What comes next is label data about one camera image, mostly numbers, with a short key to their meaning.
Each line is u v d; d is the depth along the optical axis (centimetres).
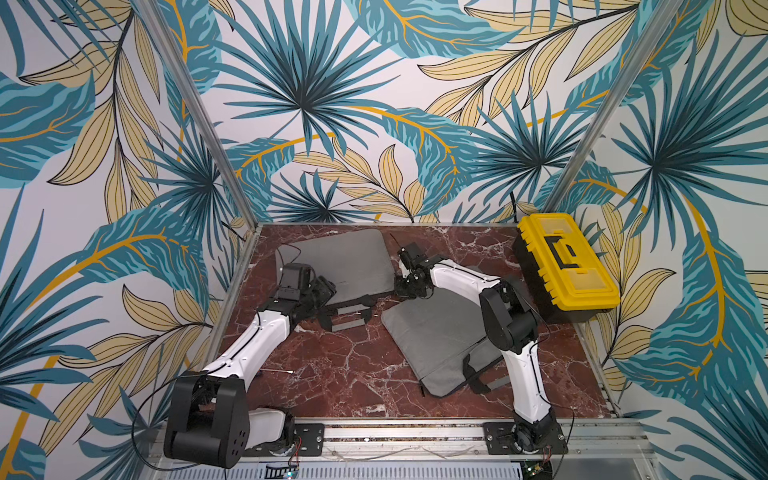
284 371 84
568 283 84
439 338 88
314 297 74
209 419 40
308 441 73
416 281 76
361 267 103
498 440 73
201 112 85
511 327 56
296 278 66
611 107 84
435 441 75
